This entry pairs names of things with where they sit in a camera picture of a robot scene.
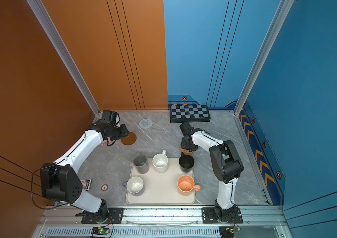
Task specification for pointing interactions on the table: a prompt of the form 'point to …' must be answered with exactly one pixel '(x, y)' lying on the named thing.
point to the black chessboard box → (189, 113)
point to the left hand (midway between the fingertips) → (127, 130)
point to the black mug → (186, 162)
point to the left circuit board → (100, 230)
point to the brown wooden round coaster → (129, 140)
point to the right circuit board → (228, 231)
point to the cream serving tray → (160, 188)
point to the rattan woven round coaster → (186, 151)
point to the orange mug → (186, 185)
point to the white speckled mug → (160, 162)
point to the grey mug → (140, 161)
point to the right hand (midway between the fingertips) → (185, 146)
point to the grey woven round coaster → (145, 123)
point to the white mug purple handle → (134, 185)
